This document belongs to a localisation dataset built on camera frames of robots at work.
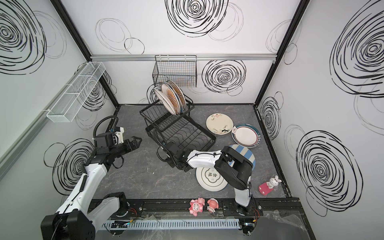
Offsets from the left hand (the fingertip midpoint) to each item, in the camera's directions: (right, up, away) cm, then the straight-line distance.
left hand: (136, 141), depth 82 cm
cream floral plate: (+50, +9, +24) cm, 57 cm away
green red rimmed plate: (+68, +1, +20) cm, 71 cm away
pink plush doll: (+33, -30, -10) cm, 46 cm away
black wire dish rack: (+22, +5, +20) cm, 30 cm away
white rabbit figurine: (+73, -20, -7) cm, 76 cm away
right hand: (+16, -10, +5) cm, 20 cm away
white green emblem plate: (+41, -22, 0) cm, 47 cm away
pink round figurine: (+42, -30, -9) cm, 53 cm away
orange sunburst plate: (+18, +26, +3) cm, 32 cm away
